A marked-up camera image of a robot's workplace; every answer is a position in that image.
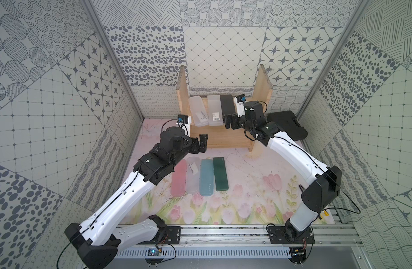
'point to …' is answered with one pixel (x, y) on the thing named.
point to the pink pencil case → (178, 179)
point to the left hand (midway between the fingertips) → (197, 130)
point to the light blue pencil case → (206, 177)
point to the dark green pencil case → (220, 173)
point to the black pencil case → (227, 104)
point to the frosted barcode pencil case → (215, 117)
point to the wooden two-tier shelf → (218, 136)
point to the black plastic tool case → (289, 124)
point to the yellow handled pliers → (326, 213)
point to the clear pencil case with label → (192, 179)
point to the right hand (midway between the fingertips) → (232, 117)
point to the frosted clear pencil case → (198, 111)
